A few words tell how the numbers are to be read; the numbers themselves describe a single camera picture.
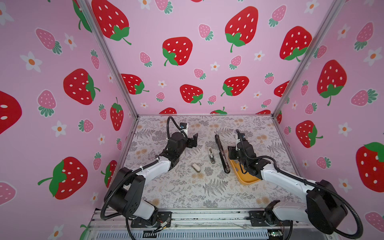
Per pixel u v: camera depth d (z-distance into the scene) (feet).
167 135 2.13
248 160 2.10
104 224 2.39
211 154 3.13
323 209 1.36
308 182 1.50
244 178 2.69
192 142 2.57
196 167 2.93
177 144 2.19
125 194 1.42
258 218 2.41
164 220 2.35
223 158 3.09
